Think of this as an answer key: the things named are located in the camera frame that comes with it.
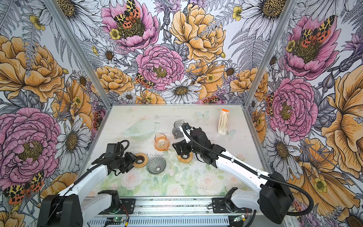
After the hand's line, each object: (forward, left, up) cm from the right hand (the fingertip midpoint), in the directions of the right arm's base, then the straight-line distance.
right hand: (180, 145), depth 79 cm
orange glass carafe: (+12, +14, -16) cm, 25 cm away
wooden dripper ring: (-5, +24, -14) cm, 28 cm away
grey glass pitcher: (+17, +3, -9) cm, 19 cm away
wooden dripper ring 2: (-2, -2, -15) cm, 16 cm away
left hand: (-4, +26, -14) cm, 30 cm away
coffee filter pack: (+22, -29, -8) cm, 38 cm away
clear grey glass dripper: (-5, +15, -13) cm, 21 cm away
